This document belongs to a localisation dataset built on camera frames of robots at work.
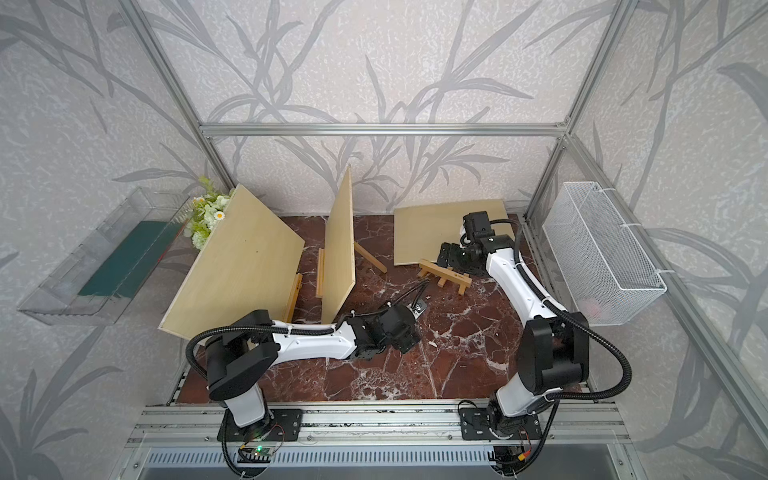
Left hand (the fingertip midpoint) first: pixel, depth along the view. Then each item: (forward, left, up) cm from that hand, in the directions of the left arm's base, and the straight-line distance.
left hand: (407, 320), depth 87 cm
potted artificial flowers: (+19, +54, +26) cm, 63 cm away
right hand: (+14, -12, +11) cm, 22 cm away
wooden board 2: (+7, +19, +14) cm, 24 cm away
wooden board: (+9, +44, +15) cm, 48 cm away
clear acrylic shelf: (-10, +70, +29) cm, 76 cm away
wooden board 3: (+41, -6, -6) cm, 42 cm away
